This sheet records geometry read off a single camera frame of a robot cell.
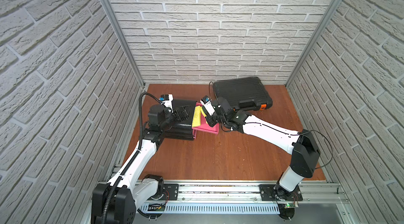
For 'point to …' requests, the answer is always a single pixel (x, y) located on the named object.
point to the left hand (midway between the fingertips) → (187, 105)
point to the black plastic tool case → (247, 93)
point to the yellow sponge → (197, 117)
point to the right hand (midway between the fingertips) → (208, 112)
